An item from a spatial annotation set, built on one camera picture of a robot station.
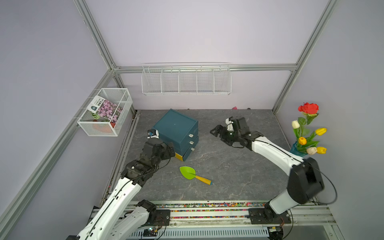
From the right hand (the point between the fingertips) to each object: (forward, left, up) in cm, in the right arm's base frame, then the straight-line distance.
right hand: (213, 134), depth 85 cm
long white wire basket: (+37, +14, +12) cm, 41 cm away
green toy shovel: (-16, +14, -18) cm, 28 cm away
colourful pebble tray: (-36, +3, -19) cm, 40 cm away
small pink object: (+39, -22, -18) cm, 48 cm away
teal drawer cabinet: (+2, +26, +4) cm, 26 cm away
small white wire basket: (-2, +62, +12) cm, 63 cm away
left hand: (-11, +26, +5) cm, 29 cm away
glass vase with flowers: (-14, -40, +11) cm, 44 cm away
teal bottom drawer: (-5, +15, -12) cm, 20 cm away
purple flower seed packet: (+4, +56, +18) cm, 59 cm away
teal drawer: (-2, +14, -6) cm, 16 cm away
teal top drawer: (-2, +14, +4) cm, 15 cm away
